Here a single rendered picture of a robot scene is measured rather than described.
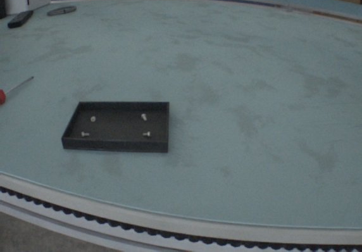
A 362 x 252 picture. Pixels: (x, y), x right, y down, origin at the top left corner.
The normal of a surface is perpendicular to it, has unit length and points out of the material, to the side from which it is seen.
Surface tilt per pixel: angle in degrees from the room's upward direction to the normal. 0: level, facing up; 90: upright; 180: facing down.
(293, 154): 0
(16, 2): 90
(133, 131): 0
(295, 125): 0
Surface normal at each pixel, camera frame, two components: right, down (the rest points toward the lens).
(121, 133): 0.01, -0.87
